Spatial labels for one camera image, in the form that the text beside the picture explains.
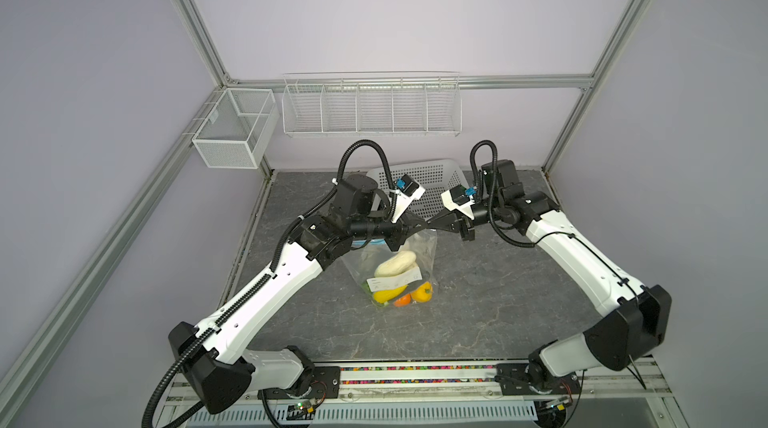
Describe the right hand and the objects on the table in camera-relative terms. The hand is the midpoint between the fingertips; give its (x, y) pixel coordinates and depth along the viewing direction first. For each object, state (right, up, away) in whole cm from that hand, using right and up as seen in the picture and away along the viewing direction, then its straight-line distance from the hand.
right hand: (426, 224), depth 69 cm
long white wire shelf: (-15, +38, +29) cm, 50 cm away
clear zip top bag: (-7, -14, +4) cm, 16 cm away
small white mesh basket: (-63, +30, +36) cm, 78 cm away
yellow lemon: (+1, -20, +13) cm, 24 cm away
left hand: (-1, 0, -4) cm, 4 cm away
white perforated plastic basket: (+8, +15, +43) cm, 46 cm away
